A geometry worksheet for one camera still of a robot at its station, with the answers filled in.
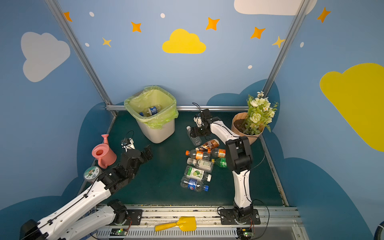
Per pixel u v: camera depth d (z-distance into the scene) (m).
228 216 0.75
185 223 0.73
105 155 0.84
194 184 0.80
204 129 0.80
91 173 0.80
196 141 0.99
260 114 0.84
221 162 0.90
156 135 0.96
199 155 0.93
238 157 0.56
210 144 0.98
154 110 1.01
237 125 1.01
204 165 0.88
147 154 0.71
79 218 0.45
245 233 0.72
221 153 0.93
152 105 1.04
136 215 0.75
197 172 0.86
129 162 0.55
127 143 0.65
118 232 0.71
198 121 0.91
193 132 0.90
